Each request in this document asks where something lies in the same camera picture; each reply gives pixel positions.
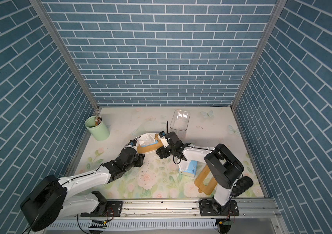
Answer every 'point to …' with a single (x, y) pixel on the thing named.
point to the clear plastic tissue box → (180, 120)
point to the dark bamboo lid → (205, 181)
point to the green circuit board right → (225, 225)
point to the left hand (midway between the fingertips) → (144, 156)
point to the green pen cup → (94, 124)
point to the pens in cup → (97, 120)
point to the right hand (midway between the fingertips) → (161, 149)
